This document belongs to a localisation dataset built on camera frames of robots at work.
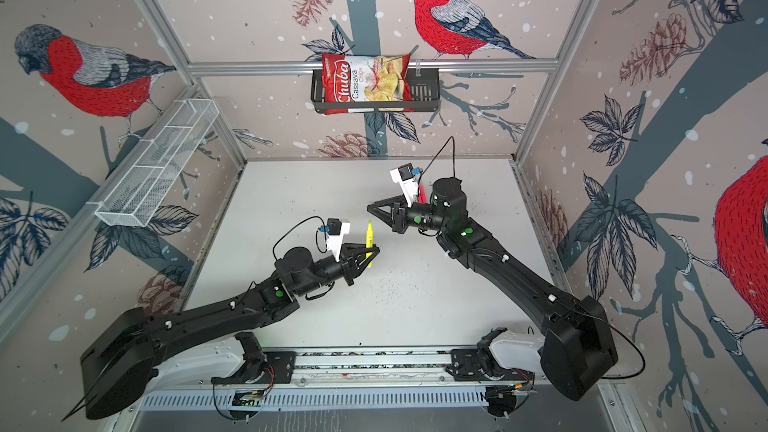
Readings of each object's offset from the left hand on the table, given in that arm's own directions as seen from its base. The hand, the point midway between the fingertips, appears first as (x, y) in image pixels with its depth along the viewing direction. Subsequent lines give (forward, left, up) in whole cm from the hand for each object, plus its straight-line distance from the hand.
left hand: (376, 253), depth 68 cm
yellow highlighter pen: (+2, +2, +2) cm, 3 cm away
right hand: (+7, +3, +6) cm, 9 cm away
